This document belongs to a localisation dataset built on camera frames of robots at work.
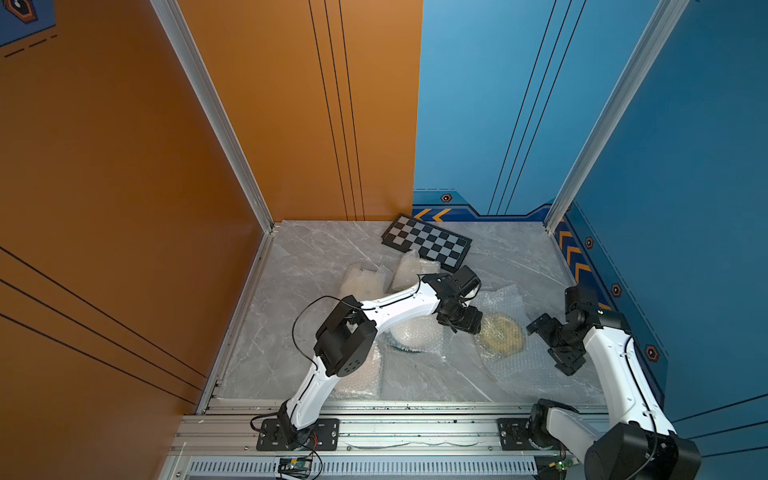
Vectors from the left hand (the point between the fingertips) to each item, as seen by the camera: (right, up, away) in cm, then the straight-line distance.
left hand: (474, 324), depth 85 cm
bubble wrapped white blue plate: (-15, -4, +2) cm, 16 cm away
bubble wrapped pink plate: (-31, -15, -6) cm, 35 cm away
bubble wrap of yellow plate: (+13, -11, +2) cm, 17 cm away
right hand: (+16, -4, -6) cm, 17 cm away
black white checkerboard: (-4, +22, +24) cm, 33 cm away
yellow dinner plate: (+9, -5, +4) cm, 11 cm away
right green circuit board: (+16, -30, -15) cm, 37 cm away
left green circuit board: (-46, -31, -14) cm, 57 cm away
